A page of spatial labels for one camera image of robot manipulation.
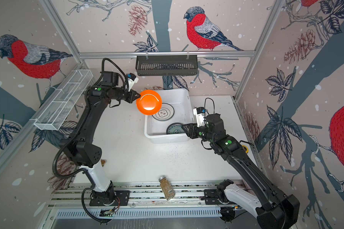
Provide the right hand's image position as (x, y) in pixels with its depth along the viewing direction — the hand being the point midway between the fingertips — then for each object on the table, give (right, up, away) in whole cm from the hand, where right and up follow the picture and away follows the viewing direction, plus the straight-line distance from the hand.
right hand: (182, 127), depth 71 cm
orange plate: (-19, +13, +12) cm, 26 cm away
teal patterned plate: (-4, -5, +30) cm, 30 cm away
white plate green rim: (-11, +6, +38) cm, 40 cm away
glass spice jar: (-8, -33, 0) cm, 34 cm away
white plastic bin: (-4, +10, +42) cm, 44 cm away
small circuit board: (-39, -44, 0) cm, 59 cm away
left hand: (-25, +18, +8) cm, 31 cm away
